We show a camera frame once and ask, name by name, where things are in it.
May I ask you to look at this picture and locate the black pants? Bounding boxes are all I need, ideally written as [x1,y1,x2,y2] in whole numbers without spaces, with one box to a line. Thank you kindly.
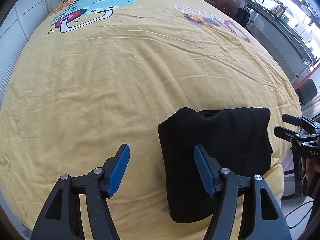
[158,106,274,224]

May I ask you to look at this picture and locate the person's right hand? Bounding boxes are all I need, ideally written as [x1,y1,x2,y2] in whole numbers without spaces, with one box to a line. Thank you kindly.
[305,159,320,180]

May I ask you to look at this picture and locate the black chair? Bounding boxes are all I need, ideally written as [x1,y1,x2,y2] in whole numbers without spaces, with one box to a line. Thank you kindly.
[295,79,317,106]

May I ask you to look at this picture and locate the glass desk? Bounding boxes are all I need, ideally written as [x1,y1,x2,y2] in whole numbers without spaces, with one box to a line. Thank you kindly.
[244,0,316,83]

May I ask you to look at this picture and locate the black bag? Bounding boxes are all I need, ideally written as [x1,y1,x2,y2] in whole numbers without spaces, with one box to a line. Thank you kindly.
[233,5,250,28]

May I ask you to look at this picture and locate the yellow dinosaur bedspread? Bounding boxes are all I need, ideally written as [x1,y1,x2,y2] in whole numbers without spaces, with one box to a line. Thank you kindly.
[1,0,301,239]

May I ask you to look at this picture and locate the white wardrobe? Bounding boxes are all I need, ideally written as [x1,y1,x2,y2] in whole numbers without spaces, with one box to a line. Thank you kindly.
[0,0,48,98]

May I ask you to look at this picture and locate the black cable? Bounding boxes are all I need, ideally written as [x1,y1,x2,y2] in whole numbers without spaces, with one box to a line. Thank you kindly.
[285,199,315,228]

